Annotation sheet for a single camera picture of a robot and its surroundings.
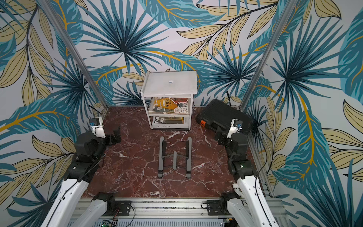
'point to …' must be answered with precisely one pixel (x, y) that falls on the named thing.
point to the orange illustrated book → (170, 105)
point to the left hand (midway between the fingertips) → (110, 130)
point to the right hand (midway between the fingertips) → (218, 129)
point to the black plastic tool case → (218, 115)
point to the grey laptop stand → (175, 160)
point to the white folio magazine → (171, 122)
